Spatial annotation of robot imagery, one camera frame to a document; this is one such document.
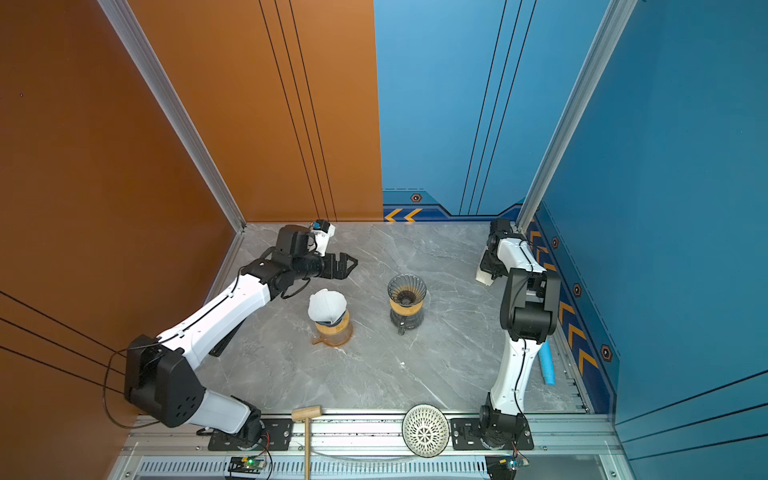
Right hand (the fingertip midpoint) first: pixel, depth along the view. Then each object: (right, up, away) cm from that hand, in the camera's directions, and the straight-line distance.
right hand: (495, 269), depth 101 cm
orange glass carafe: (-52, -20, -12) cm, 57 cm away
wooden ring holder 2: (-31, -11, -16) cm, 36 cm away
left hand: (-48, +5, -19) cm, 51 cm away
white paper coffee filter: (-53, -9, -18) cm, 57 cm away
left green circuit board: (-70, -45, -30) cm, 88 cm away
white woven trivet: (-27, -38, -27) cm, 54 cm away
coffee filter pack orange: (-3, -3, +1) cm, 4 cm away
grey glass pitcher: (-32, -14, -16) cm, 38 cm away
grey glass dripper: (-31, -5, -14) cm, 34 cm away
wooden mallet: (-57, -35, -25) cm, 71 cm away
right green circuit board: (-9, -44, -31) cm, 55 cm away
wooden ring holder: (-52, -16, -19) cm, 57 cm away
